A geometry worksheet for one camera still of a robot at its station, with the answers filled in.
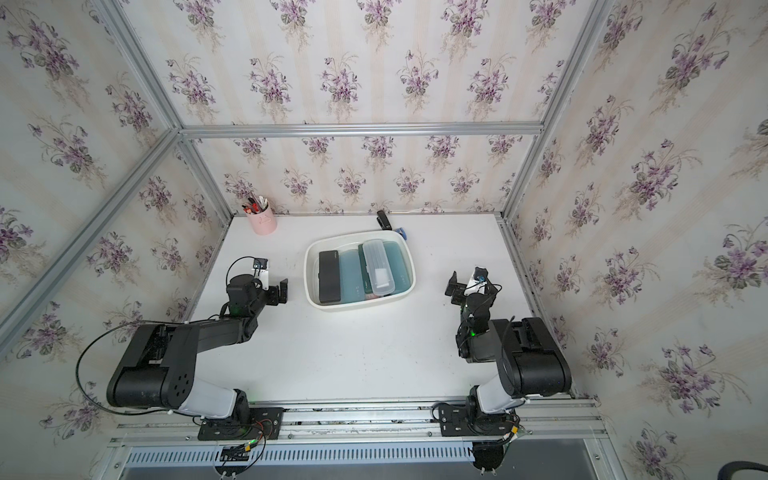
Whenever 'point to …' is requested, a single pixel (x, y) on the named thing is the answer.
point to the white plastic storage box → (339, 243)
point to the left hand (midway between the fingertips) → (273, 279)
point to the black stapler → (383, 221)
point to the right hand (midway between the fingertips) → (474, 276)
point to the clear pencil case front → (380, 276)
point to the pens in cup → (255, 204)
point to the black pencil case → (329, 277)
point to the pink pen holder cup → (265, 222)
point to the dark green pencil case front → (367, 282)
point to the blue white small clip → (402, 232)
